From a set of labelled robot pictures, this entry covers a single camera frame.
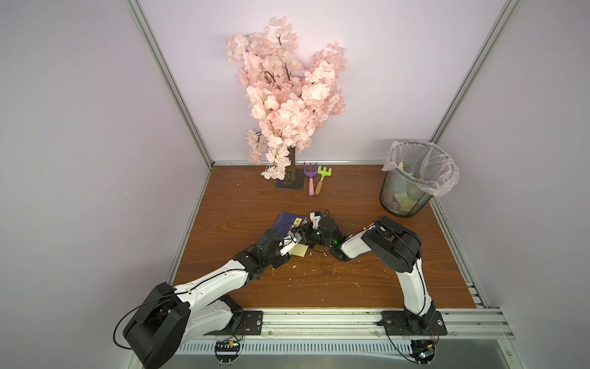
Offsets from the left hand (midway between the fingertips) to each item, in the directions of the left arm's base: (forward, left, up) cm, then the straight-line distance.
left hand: (285, 242), depth 86 cm
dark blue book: (+12, +2, -5) cm, 13 cm away
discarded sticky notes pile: (+15, -48, +6) cm, 51 cm away
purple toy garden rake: (+39, -10, -5) cm, 41 cm away
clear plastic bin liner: (+28, -58, +14) cm, 66 cm away
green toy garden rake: (+42, -16, -6) cm, 45 cm away
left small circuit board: (-32, +17, -9) cm, 37 cm away
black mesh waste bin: (+20, -43, +13) cm, 49 cm away
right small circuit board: (-33, -45, -7) cm, 56 cm away
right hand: (+7, -2, +1) cm, 8 cm away
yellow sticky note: (-1, -5, -4) cm, 7 cm away
